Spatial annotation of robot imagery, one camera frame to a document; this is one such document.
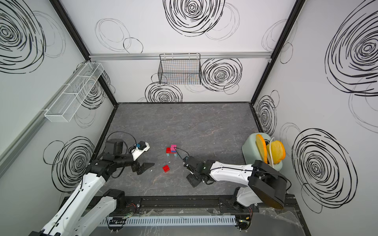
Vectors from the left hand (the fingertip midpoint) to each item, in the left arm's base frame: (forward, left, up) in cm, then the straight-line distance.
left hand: (148, 155), depth 76 cm
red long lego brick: (+8, -8, -10) cm, 15 cm away
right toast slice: (+2, -65, +7) cm, 66 cm away
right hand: (-6, -24, -14) cm, 29 cm away
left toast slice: (+3, -56, +9) cm, 57 cm away
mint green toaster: (+4, -55, 0) cm, 55 cm away
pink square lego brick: (+7, -12, -5) cm, 15 cm away
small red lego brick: (-2, -8, -13) cm, 15 cm away
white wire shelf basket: (+26, +42, +19) cm, 53 cm away
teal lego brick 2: (+7, -12, -13) cm, 20 cm away
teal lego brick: (+7, -8, -13) cm, 17 cm away
